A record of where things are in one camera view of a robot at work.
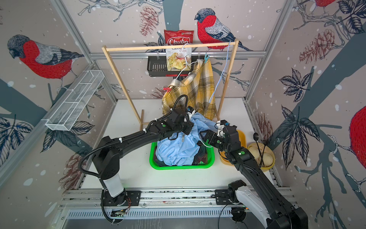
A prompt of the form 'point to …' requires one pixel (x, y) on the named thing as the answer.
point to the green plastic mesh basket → (209, 163)
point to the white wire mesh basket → (72, 107)
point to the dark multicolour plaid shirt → (200, 159)
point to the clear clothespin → (183, 138)
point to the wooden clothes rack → (140, 119)
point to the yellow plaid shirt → (196, 88)
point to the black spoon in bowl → (256, 137)
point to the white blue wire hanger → (223, 76)
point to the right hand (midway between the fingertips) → (204, 134)
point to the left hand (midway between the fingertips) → (195, 121)
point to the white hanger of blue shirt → (212, 146)
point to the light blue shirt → (182, 149)
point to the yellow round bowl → (263, 154)
